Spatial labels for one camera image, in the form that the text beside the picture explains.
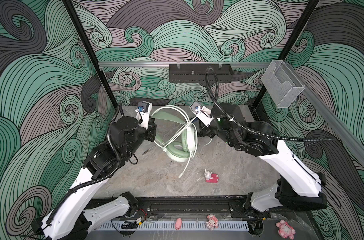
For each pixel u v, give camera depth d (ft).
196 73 3.10
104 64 3.11
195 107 1.46
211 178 2.60
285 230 2.13
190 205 2.50
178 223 2.24
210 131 1.61
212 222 2.20
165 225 2.29
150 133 1.65
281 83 2.60
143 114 1.51
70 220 1.17
